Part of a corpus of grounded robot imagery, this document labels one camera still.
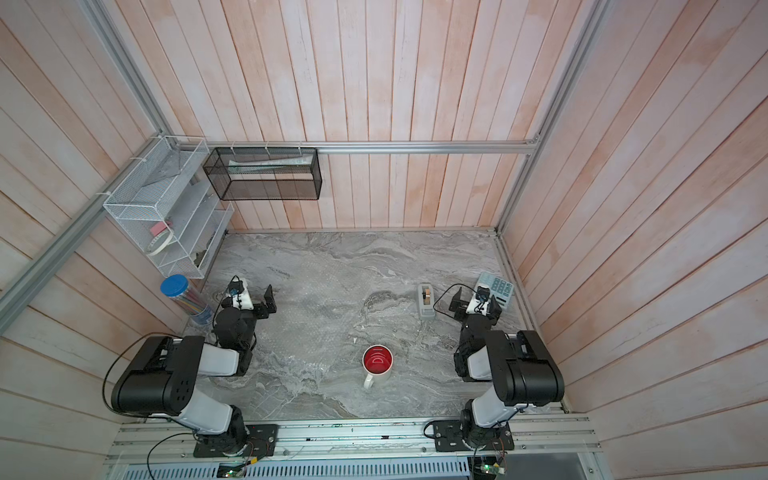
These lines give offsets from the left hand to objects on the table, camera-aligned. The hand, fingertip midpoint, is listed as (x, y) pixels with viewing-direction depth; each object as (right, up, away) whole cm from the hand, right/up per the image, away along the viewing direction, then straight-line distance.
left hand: (258, 289), depth 91 cm
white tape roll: (-21, +14, -13) cm, 28 cm away
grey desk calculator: (+80, -1, +10) cm, 81 cm away
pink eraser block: (-25, +18, -9) cm, 32 cm away
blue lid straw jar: (-18, +2, -11) cm, 21 cm away
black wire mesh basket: (-3, +40, +14) cm, 43 cm away
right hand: (+68, 0, -2) cm, 68 cm away
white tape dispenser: (+53, -4, +4) cm, 54 cm away
